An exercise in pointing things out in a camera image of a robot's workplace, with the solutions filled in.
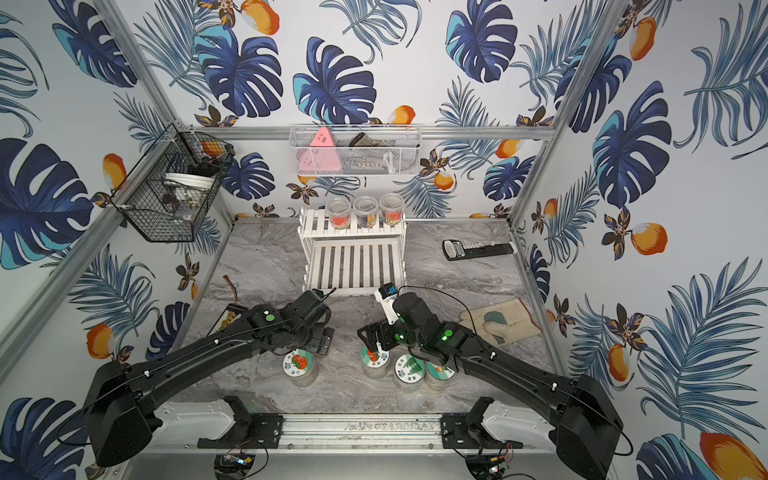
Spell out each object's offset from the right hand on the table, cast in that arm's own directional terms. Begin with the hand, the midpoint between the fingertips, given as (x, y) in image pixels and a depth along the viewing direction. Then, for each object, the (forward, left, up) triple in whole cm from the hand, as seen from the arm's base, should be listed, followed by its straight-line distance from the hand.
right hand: (373, 324), depth 77 cm
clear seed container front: (+22, +9, +19) cm, 30 cm away
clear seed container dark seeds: (+24, +2, +18) cm, 30 cm away
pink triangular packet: (+43, +17, +22) cm, 51 cm away
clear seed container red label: (+25, -5, +19) cm, 31 cm away
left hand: (-1, +15, -3) cm, 15 cm away
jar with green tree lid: (-10, -9, -8) cm, 15 cm away
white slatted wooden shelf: (+22, +7, -2) cm, 23 cm away
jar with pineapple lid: (-10, -16, -8) cm, 21 cm away
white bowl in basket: (+30, +48, +23) cm, 61 cm away
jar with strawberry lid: (-7, 0, -7) cm, 10 cm away
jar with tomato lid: (-8, +19, -7) cm, 22 cm away
